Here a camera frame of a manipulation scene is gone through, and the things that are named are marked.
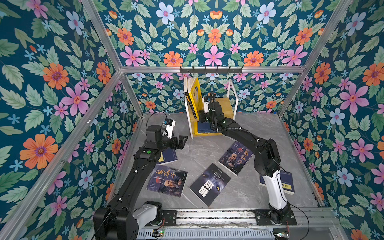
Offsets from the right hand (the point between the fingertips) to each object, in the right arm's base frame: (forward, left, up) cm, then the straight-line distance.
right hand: (200, 108), depth 90 cm
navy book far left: (-20, +22, -23) cm, 37 cm away
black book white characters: (-38, -5, -24) cm, 45 cm away
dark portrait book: (-36, +19, -23) cm, 47 cm away
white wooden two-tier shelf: (+16, -18, -9) cm, 26 cm away
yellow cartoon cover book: (+1, +3, +13) cm, 13 cm away
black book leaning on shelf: (-6, +5, +10) cm, 13 cm away
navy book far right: (-36, -50, -23) cm, 66 cm away
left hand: (-20, +9, +2) cm, 22 cm away
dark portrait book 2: (-22, -22, -23) cm, 38 cm away
